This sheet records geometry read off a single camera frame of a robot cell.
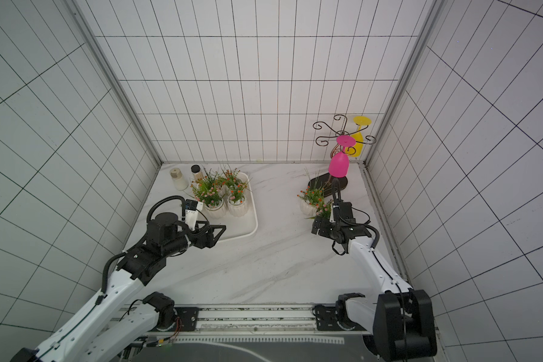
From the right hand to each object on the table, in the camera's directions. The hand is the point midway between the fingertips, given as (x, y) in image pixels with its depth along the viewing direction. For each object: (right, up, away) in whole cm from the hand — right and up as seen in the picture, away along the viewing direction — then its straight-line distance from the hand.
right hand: (326, 223), depth 88 cm
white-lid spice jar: (-67, +16, +19) cm, 71 cm away
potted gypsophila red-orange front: (-37, +14, +5) cm, 40 cm away
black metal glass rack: (-3, +32, -4) cm, 32 cm away
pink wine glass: (+6, +24, +4) cm, 25 cm away
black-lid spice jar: (-58, +23, +16) cm, 65 cm away
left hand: (-41, 0, -13) cm, 43 cm away
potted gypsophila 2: (-2, +6, -4) cm, 7 cm away
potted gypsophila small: (-36, +10, +2) cm, 38 cm away
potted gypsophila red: (-50, +17, +12) cm, 54 cm away
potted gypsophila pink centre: (-48, +13, +2) cm, 50 cm away
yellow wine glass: (+9, +28, -8) cm, 31 cm away
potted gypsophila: (-5, +10, +2) cm, 11 cm away
